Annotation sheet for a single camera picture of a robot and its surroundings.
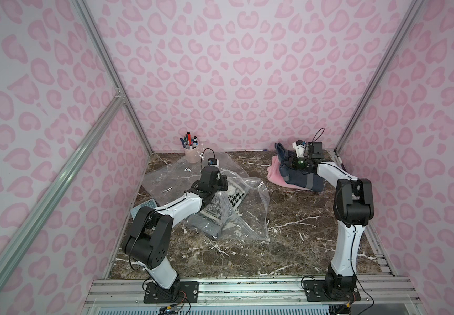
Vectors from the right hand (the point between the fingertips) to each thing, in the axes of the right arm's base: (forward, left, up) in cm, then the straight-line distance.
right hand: (281, 159), depth 101 cm
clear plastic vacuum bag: (-25, +21, -11) cm, 34 cm away
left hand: (-12, +28, +3) cm, 31 cm away
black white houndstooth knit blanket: (-22, +26, -5) cm, 34 cm away
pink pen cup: (+4, +46, -1) cm, 47 cm away
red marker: (+10, +48, +6) cm, 50 cm away
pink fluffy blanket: (-4, +3, -6) cm, 8 cm away
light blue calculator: (-21, +65, -9) cm, 69 cm away
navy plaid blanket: (-10, -15, -5) cm, 19 cm away
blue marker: (+9, +52, +3) cm, 53 cm away
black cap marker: (+13, +46, +3) cm, 48 cm away
